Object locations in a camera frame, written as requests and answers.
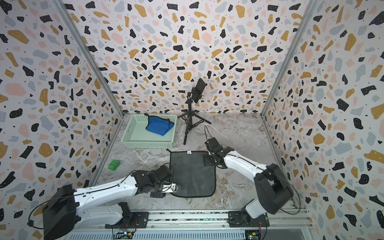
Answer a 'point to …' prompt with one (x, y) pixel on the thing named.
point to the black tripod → (190, 119)
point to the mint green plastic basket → (137, 135)
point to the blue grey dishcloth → (159, 126)
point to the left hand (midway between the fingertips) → (167, 185)
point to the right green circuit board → (253, 234)
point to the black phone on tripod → (197, 92)
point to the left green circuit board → (123, 235)
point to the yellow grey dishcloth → (196, 180)
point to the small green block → (114, 164)
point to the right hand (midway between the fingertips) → (208, 160)
